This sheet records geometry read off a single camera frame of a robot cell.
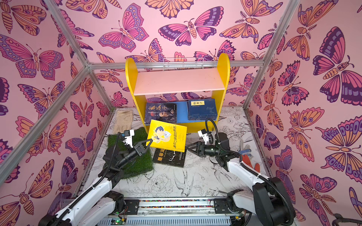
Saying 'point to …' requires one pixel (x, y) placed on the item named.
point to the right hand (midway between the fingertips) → (188, 148)
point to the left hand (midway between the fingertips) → (152, 140)
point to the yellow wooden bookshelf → (191, 97)
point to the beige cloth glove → (123, 120)
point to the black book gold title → (169, 157)
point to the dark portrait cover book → (160, 112)
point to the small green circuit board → (118, 221)
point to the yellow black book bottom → (168, 136)
